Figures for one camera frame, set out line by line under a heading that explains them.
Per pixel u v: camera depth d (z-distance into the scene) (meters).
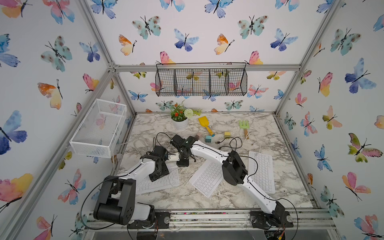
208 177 0.87
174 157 0.84
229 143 1.04
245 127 1.11
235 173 0.61
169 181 0.87
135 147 1.01
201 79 0.98
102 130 0.90
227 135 1.07
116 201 0.44
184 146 0.71
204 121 1.14
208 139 1.05
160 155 0.72
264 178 0.87
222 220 0.75
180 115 1.00
